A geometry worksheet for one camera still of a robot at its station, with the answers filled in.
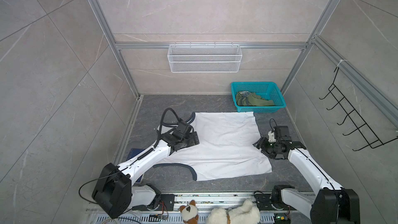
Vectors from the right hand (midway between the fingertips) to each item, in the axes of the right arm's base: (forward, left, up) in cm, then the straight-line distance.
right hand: (256, 144), depth 86 cm
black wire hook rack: (-10, -37, +24) cm, 45 cm away
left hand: (+4, +37, +5) cm, 37 cm away
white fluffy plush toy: (-32, +13, +4) cm, 35 cm away
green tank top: (+35, -1, +1) cm, 35 cm away
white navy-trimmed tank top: (+3, +14, -7) cm, 16 cm away
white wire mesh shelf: (+51, +28, +23) cm, 63 cm away
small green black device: (-34, -6, -8) cm, 35 cm away
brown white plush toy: (-31, +38, -3) cm, 49 cm away
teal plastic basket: (+47, -20, -3) cm, 51 cm away
